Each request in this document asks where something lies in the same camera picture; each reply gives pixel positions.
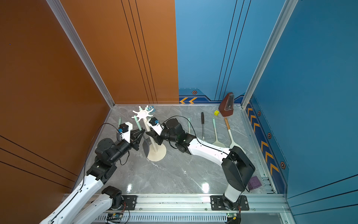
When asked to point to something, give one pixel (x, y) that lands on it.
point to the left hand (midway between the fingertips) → (143, 128)
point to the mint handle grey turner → (145, 143)
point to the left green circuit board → (114, 217)
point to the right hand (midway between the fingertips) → (149, 130)
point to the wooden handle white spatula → (232, 143)
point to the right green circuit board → (231, 214)
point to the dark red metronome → (226, 106)
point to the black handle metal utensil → (203, 122)
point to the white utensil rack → (158, 151)
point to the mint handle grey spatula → (120, 120)
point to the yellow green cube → (216, 112)
